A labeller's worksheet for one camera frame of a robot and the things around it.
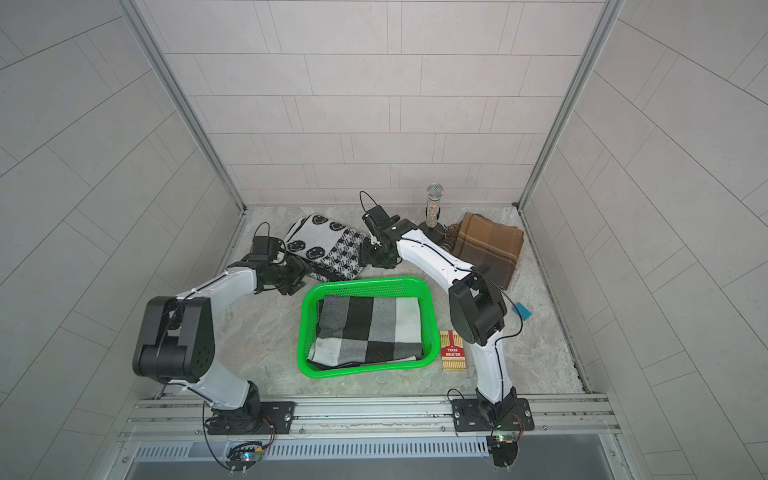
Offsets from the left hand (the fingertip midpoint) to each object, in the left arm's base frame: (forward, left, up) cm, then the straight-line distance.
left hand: (317, 269), depth 93 cm
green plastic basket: (-9, -17, +6) cm, 21 cm away
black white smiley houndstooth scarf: (+9, -4, -1) cm, 9 cm away
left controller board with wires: (-47, +9, -3) cm, 47 cm away
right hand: (0, -16, +5) cm, 16 cm away
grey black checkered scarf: (-19, -14, -3) cm, 23 cm away
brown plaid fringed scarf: (+12, -54, -1) cm, 56 cm away
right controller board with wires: (-45, -50, -5) cm, 68 cm away
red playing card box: (-25, -40, -3) cm, 48 cm away
